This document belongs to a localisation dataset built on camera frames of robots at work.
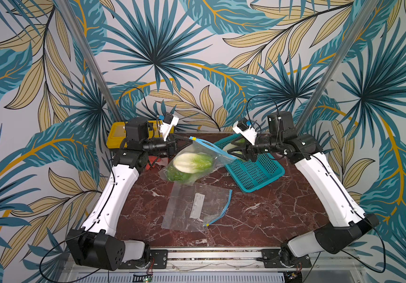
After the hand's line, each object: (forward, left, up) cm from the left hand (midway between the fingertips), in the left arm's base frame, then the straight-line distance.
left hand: (191, 144), depth 64 cm
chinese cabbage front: (0, +1, -12) cm, 12 cm away
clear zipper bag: (-9, +1, -38) cm, 39 cm away
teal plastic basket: (+10, -32, -38) cm, 51 cm away
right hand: (+1, -15, -1) cm, 15 cm away
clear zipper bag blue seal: (+1, -2, -2) cm, 4 cm away
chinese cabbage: (-2, +7, -20) cm, 21 cm away
